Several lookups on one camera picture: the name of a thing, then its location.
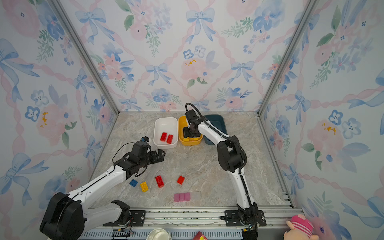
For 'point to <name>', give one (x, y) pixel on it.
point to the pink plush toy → (301, 229)
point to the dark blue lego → (133, 183)
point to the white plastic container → (169, 125)
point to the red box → (198, 235)
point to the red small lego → (180, 180)
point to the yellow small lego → (196, 138)
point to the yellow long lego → (145, 187)
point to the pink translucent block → (182, 197)
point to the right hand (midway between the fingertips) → (187, 133)
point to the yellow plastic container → (182, 122)
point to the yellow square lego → (186, 139)
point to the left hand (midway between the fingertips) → (159, 152)
